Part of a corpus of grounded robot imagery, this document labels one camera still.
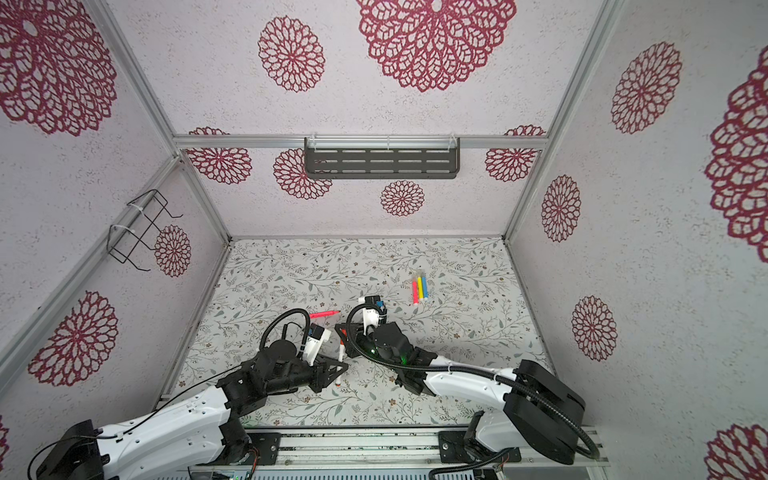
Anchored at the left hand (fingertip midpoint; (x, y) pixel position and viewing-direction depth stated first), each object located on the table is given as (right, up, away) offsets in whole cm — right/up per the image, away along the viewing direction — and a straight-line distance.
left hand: (344, 367), depth 76 cm
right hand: (-2, +10, -2) cm, 11 cm away
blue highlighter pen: (+25, +18, +30) cm, 43 cm away
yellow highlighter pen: (+23, +18, +30) cm, 42 cm away
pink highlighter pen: (+21, +17, +30) cm, 40 cm away
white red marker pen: (0, +5, -2) cm, 5 cm away
